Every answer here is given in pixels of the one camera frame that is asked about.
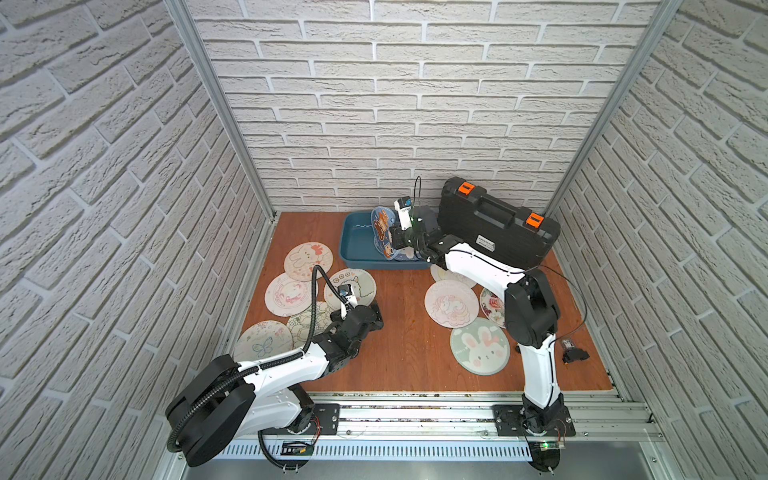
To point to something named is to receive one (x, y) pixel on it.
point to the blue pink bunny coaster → (404, 254)
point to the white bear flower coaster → (363, 287)
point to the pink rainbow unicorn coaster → (287, 297)
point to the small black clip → (571, 353)
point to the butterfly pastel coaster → (261, 339)
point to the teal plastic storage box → (358, 250)
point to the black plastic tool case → (494, 227)
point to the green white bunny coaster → (482, 348)
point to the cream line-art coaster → (300, 325)
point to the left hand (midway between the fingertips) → (368, 301)
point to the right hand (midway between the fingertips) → (395, 226)
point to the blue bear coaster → (382, 221)
